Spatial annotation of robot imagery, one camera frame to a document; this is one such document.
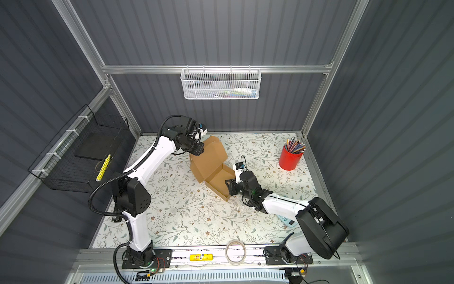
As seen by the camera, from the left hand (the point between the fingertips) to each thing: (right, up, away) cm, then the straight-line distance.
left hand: (201, 149), depth 88 cm
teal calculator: (+42, -34, -7) cm, 54 cm away
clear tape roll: (+21, -45, -14) cm, 52 cm away
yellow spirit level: (+3, -45, -16) cm, 48 cm away
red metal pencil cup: (+47, -6, +8) cm, 48 cm away
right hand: (+14, -16, -2) cm, 22 cm away
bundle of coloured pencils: (+50, +2, +8) cm, 51 cm away
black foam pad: (-43, +3, -10) cm, 45 cm away
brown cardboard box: (+4, -10, +3) cm, 11 cm away
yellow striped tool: (-37, -8, -17) cm, 41 cm away
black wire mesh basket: (-49, -8, -23) cm, 55 cm away
